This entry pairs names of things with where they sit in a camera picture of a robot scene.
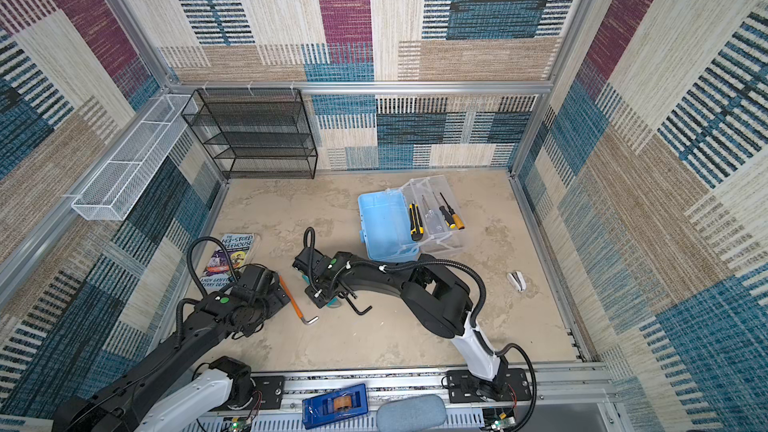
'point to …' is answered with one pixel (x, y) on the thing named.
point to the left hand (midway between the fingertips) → (276, 300)
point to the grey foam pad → (411, 413)
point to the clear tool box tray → (444, 228)
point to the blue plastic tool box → (384, 227)
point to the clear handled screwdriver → (430, 217)
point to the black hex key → (354, 307)
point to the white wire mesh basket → (110, 193)
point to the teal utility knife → (334, 302)
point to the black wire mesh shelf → (255, 133)
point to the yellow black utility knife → (416, 229)
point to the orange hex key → (306, 322)
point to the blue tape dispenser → (335, 406)
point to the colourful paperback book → (218, 268)
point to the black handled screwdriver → (445, 215)
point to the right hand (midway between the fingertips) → (325, 294)
